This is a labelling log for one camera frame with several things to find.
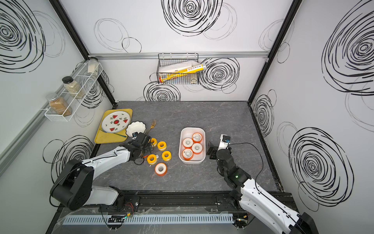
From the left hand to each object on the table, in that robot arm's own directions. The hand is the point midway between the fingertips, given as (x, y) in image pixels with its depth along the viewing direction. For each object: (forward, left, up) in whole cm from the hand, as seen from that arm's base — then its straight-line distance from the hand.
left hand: (145, 150), depth 90 cm
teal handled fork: (+11, +19, -3) cm, 22 cm away
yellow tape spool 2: (-7, -4, -1) cm, 8 cm away
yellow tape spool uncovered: (+4, -10, -1) cm, 11 cm away
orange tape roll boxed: (+6, -27, 0) cm, 27 cm away
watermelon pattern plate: (+23, +27, -2) cm, 36 cm away
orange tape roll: (+10, -33, 0) cm, 34 cm away
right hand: (-2, -42, +13) cm, 44 cm away
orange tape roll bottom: (-11, -11, -2) cm, 16 cm away
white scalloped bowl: (+18, +11, 0) cm, 21 cm away
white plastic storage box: (+14, -26, +1) cm, 29 cm away
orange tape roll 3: (-2, -27, 0) cm, 27 cm away
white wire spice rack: (+35, +41, +26) cm, 60 cm away
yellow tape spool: (-3, -14, -1) cm, 14 cm away
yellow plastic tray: (+34, +21, -2) cm, 39 cm away
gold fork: (+20, 0, -2) cm, 21 cm away
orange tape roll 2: (+2, -33, 0) cm, 33 cm away
